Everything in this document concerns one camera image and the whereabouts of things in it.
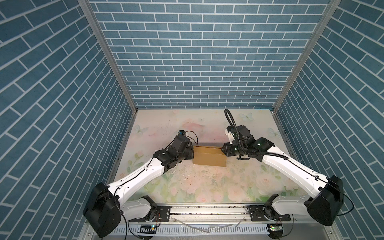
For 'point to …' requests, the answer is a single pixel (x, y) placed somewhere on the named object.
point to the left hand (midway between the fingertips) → (193, 150)
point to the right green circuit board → (275, 227)
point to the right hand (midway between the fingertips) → (221, 147)
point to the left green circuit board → (148, 229)
